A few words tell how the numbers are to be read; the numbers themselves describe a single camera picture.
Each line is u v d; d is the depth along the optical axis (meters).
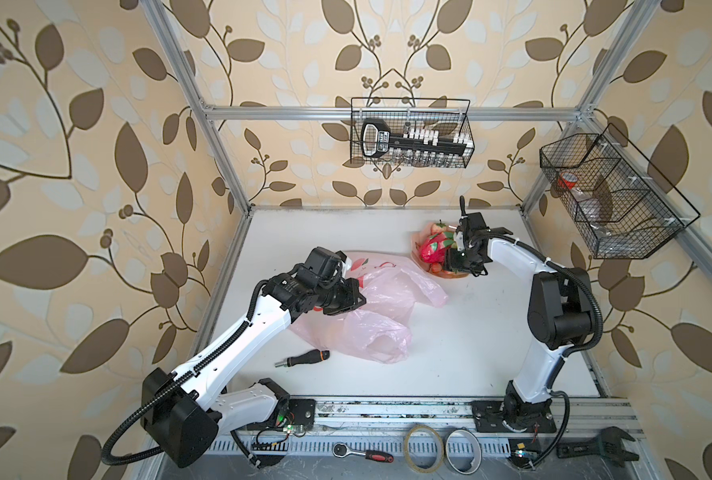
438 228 1.04
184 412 0.38
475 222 0.79
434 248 0.96
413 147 0.84
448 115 0.91
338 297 0.63
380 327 0.68
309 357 0.82
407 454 0.70
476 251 0.73
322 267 0.57
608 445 0.69
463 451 0.71
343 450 0.69
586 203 0.71
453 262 0.86
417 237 1.07
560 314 0.50
